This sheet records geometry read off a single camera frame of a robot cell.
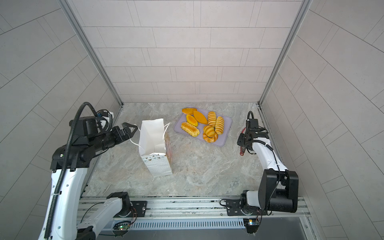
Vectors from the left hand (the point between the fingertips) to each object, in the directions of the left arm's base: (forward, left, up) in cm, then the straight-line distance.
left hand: (134, 128), depth 64 cm
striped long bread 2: (+20, -42, -26) cm, 53 cm away
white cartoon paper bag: (+6, 0, -31) cm, 31 cm away
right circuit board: (-32, -53, -31) cm, 69 cm away
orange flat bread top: (+33, -21, -27) cm, 47 cm away
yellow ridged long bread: (+18, -22, -27) cm, 39 cm away
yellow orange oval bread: (+26, -23, -28) cm, 44 cm away
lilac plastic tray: (+13, -43, -31) cm, 54 cm away
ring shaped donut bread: (+11, -35, -29) cm, 47 cm away
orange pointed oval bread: (+29, -29, -29) cm, 50 cm away
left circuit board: (-33, +5, -27) cm, 43 cm away
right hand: (+8, -53, -24) cm, 59 cm away
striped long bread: (+27, -37, -28) cm, 54 cm away
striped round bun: (+16, -34, -25) cm, 46 cm away
